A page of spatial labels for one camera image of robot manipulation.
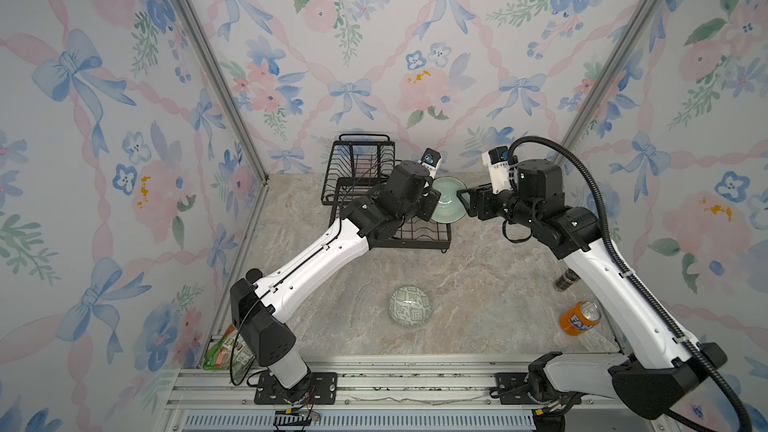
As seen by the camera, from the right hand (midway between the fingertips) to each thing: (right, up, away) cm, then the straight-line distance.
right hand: (469, 188), depth 70 cm
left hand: (-9, +1, +1) cm, 9 cm away
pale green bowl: (-4, -5, +4) cm, 7 cm away
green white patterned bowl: (-13, -33, +16) cm, 39 cm away
